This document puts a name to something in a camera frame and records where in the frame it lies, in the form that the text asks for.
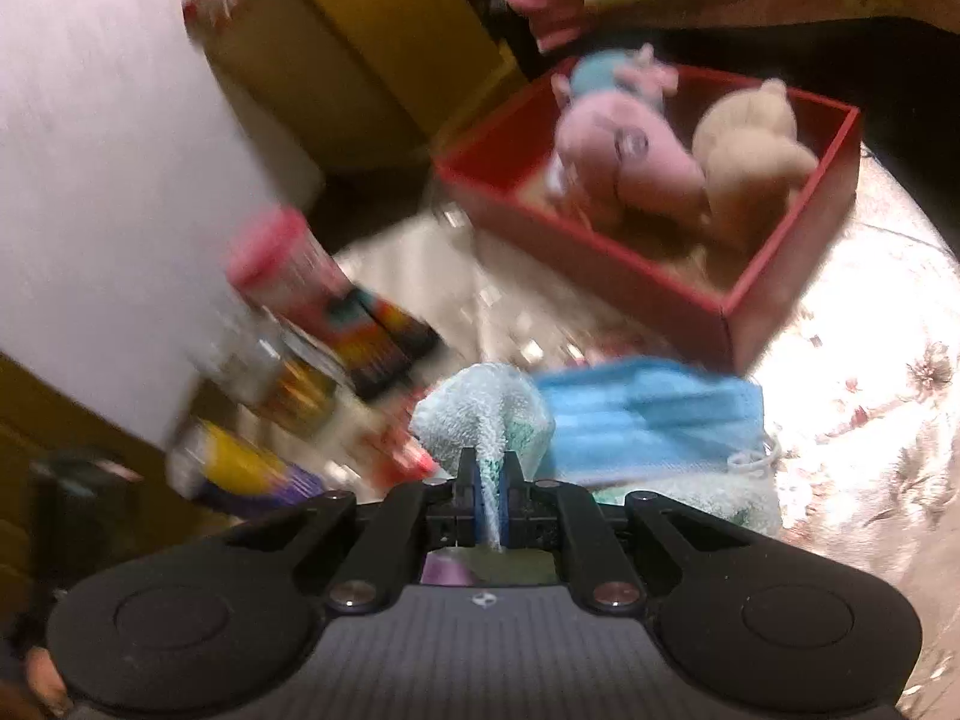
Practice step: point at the beige bear plush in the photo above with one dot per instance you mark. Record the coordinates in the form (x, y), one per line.
(750, 157)

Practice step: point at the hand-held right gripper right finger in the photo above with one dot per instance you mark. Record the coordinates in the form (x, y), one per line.
(514, 495)

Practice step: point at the pink lid cup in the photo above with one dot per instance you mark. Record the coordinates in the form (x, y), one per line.
(270, 255)

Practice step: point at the light blue towel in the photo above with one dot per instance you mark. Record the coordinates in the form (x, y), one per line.
(480, 405)

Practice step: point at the yellow purple packet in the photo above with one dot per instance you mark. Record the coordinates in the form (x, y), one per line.
(232, 469)

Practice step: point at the wooden cabinet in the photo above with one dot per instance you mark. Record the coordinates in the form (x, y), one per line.
(375, 52)

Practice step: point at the red cardboard box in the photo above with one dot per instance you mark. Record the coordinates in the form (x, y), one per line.
(637, 292)

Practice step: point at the blue face mask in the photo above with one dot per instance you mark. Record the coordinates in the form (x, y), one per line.
(637, 420)

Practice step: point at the pink pig plush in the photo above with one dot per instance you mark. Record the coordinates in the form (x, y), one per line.
(630, 157)

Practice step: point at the clear glass jar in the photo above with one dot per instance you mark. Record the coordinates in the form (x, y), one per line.
(285, 382)

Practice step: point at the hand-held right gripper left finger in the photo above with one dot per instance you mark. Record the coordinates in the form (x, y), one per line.
(469, 491)

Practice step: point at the red white tube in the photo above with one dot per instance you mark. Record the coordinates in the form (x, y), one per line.
(405, 454)

